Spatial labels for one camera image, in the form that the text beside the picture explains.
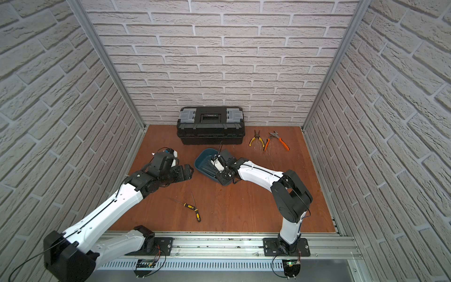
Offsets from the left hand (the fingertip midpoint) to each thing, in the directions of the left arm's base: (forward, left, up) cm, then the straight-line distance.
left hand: (189, 168), depth 79 cm
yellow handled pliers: (+35, -37, -16) cm, 53 cm away
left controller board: (-35, +17, -21) cm, 45 cm away
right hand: (+3, -16, -12) cm, 20 cm away
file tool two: (-15, -4, -16) cm, 23 cm away
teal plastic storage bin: (+12, -4, -16) cm, 21 cm away
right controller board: (-36, -44, -17) cm, 60 cm away
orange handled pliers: (+37, -50, -16) cm, 64 cm away
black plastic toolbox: (+29, -8, 0) cm, 30 cm away
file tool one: (-11, +2, -17) cm, 20 cm away
